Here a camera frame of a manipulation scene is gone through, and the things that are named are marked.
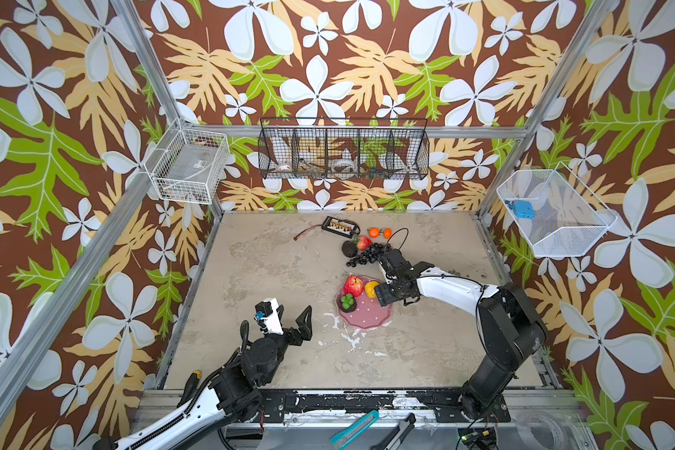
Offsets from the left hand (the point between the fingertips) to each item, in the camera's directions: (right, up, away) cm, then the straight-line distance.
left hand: (299, 306), depth 77 cm
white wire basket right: (+76, +26, +5) cm, 81 cm away
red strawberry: (+21, +18, +29) cm, 40 cm away
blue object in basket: (+69, +28, +9) cm, 75 cm away
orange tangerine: (+31, +21, +34) cm, 51 cm away
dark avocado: (+15, +15, +25) cm, 33 cm away
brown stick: (-6, +19, +34) cm, 40 cm away
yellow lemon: (+21, +2, +14) cm, 26 cm away
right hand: (+28, +1, +17) cm, 32 cm away
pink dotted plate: (+21, -5, +14) cm, 26 cm away
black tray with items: (+14, +23, +37) cm, 46 cm away
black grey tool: (+25, -31, -8) cm, 41 cm away
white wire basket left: (-36, +42, +9) cm, 56 cm away
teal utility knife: (+14, -31, -6) cm, 34 cm away
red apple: (+16, +4, +14) cm, 21 cm away
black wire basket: (+13, +51, +20) cm, 56 cm away
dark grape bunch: (+24, +13, +26) cm, 38 cm away
